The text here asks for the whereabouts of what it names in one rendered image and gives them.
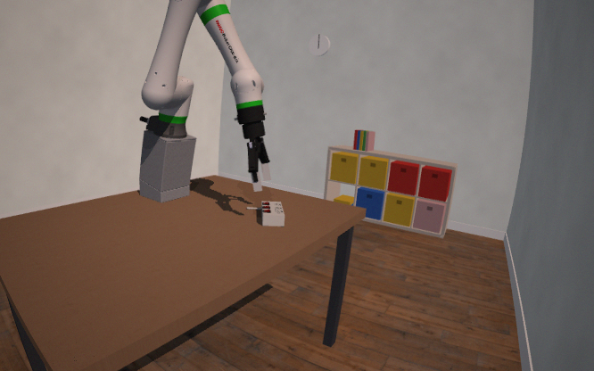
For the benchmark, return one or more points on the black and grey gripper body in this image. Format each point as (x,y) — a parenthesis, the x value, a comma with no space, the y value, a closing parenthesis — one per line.
(253,132)

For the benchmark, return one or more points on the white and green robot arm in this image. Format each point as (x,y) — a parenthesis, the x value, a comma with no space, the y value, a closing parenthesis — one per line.
(164,89)

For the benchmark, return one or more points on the white power strip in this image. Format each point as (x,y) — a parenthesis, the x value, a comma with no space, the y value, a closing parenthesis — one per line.
(273,214)

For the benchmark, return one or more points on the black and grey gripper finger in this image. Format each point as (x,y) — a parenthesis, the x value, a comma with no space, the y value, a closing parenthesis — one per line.
(253,164)
(263,156)

